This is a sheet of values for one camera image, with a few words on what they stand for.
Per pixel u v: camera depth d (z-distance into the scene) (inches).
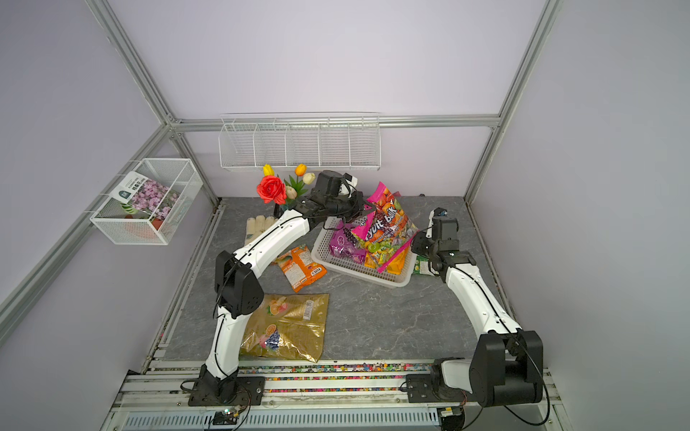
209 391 24.9
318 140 39.5
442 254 24.1
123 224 29.1
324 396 29.1
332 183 27.0
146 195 29.1
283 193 29.2
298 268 37.9
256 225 43.9
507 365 16.1
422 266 38.0
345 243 38.9
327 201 27.3
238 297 21.2
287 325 32.3
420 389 29.0
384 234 34.2
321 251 37.1
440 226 25.4
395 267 36.6
